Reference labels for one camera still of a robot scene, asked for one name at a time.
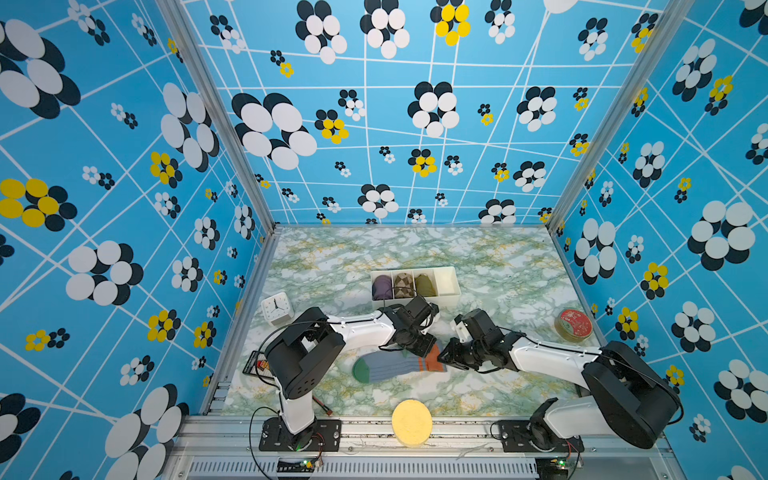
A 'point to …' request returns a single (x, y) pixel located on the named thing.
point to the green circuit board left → (296, 465)
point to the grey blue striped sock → (382, 366)
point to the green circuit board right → (552, 468)
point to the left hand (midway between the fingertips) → (433, 348)
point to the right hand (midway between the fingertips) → (440, 359)
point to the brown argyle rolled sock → (404, 286)
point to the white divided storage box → (444, 279)
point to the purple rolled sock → (382, 288)
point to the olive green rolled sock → (424, 286)
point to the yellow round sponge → (412, 423)
